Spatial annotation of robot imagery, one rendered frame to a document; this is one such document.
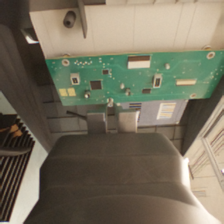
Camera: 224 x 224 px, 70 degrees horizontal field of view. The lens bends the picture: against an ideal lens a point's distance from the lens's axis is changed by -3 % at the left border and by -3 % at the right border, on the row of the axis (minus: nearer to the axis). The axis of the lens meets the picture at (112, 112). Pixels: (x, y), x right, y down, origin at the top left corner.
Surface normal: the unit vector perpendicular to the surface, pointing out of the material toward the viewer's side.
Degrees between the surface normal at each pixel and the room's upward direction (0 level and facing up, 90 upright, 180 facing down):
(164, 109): 90
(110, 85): 90
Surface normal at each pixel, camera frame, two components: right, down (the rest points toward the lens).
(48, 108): 0.01, 0.44
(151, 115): 0.04, 0.76
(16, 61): 1.00, -0.05
